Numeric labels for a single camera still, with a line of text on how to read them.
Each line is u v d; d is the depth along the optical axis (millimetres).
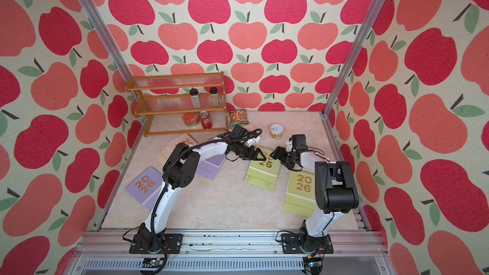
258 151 903
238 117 1151
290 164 846
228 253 732
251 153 887
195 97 980
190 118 1123
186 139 1067
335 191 479
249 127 882
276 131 1045
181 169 603
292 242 735
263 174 932
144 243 643
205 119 1045
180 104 1189
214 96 983
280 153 874
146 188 882
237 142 847
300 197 862
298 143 783
